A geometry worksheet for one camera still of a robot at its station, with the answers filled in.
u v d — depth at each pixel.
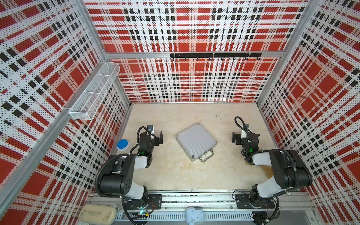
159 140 0.86
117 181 0.44
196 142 0.97
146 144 0.71
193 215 0.65
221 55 0.89
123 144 0.93
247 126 0.81
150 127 0.80
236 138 0.86
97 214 0.66
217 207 0.73
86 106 0.92
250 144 0.72
